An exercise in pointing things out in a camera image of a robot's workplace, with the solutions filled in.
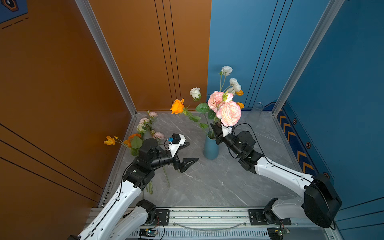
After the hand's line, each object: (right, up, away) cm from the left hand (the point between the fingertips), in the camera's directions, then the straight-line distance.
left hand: (192, 150), depth 65 cm
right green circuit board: (+40, -40, +5) cm, 57 cm away
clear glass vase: (+46, +15, +52) cm, 71 cm away
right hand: (+9, +12, +8) cm, 18 cm away
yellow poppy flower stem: (-48, +2, +20) cm, 52 cm away
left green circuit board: (-22, -40, +6) cm, 47 cm away
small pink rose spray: (-35, +13, +47) cm, 59 cm away
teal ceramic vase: (+10, -2, +20) cm, 23 cm away
